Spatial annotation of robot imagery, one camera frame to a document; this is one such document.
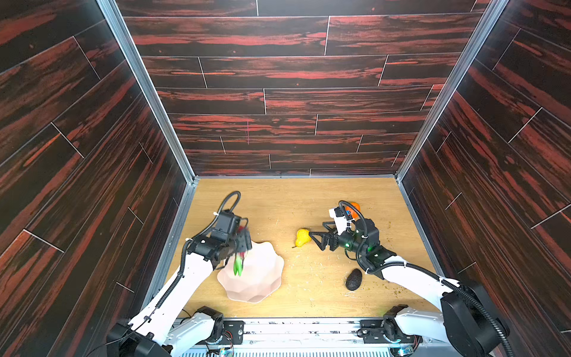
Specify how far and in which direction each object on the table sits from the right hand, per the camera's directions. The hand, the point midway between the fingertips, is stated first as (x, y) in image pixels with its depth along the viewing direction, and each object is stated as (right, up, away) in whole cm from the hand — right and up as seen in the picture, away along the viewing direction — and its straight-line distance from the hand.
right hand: (320, 225), depth 83 cm
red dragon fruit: (-29, -10, -7) cm, 32 cm away
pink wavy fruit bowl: (-23, -20, +2) cm, 30 cm away
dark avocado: (+12, -20, -1) cm, 24 cm away
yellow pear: (-6, -6, +7) cm, 11 cm away
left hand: (-29, -5, -2) cm, 30 cm away
